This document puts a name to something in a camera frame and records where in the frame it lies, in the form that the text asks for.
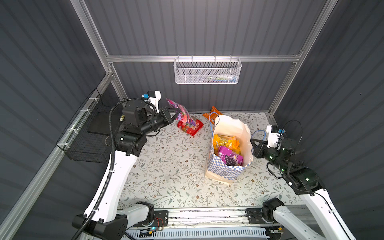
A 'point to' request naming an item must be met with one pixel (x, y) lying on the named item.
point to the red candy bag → (190, 129)
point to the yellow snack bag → (229, 142)
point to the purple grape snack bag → (229, 157)
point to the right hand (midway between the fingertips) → (253, 141)
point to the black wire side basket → (87, 138)
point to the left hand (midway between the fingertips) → (181, 110)
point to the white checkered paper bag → (234, 126)
